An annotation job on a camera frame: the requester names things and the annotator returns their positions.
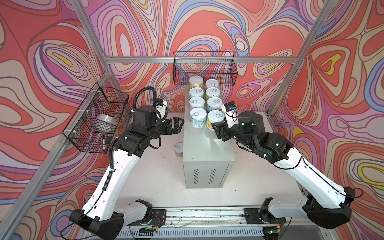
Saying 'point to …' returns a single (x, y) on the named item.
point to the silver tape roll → (106, 121)
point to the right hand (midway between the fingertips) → (219, 125)
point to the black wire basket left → (93, 126)
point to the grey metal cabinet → (207, 160)
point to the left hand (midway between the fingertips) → (177, 120)
